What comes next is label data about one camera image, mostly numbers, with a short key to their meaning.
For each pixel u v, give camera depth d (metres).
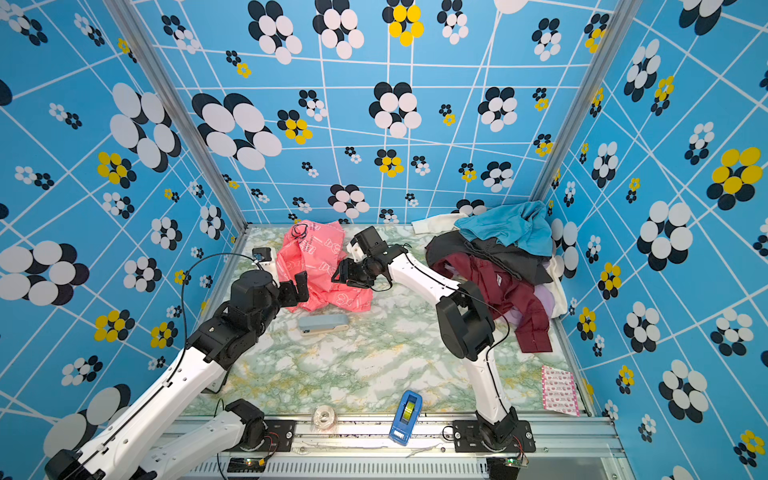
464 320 0.53
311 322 0.93
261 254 0.62
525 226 0.98
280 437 0.73
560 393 0.80
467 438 0.72
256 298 0.53
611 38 0.72
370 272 0.77
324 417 0.76
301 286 0.67
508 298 0.87
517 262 0.93
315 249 0.96
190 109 0.88
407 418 0.72
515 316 0.88
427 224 1.20
